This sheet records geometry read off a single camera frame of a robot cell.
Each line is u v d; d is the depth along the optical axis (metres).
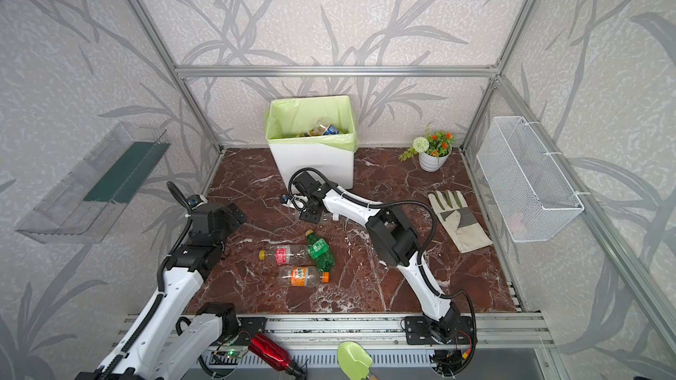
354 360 0.69
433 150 1.02
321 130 0.98
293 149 0.84
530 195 0.63
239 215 0.74
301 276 0.79
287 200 0.84
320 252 0.86
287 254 0.88
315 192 0.72
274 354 0.67
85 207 0.63
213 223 0.61
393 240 0.55
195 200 0.68
